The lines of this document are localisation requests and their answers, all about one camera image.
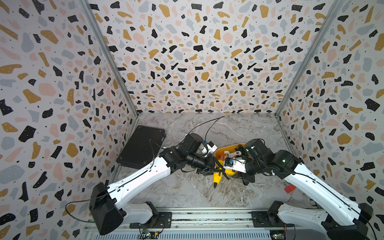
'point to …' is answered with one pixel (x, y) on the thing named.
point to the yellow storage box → (230, 149)
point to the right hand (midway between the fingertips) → (233, 170)
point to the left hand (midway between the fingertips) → (224, 172)
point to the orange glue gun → (221, 156)
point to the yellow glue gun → (217, 178)
